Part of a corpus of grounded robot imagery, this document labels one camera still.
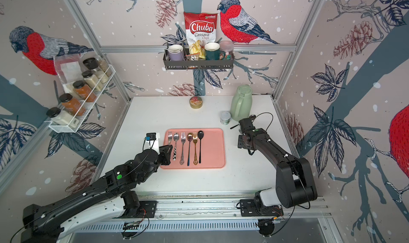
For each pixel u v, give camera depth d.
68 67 0.69
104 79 0.85
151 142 0.61
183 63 0.86
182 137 0.98
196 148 0.94
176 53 0.81
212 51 0.80
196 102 1.14
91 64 0.77
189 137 0.98
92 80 0.76
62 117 0.61
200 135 0.98
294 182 0.43
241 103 0.90
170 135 0.97
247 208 0.73
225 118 1.04
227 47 0.85
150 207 0.74
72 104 0.66
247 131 0.70
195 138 0.98
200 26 0.78
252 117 1.07
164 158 0.62
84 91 0.71
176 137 0.98
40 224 0.41
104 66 0.86
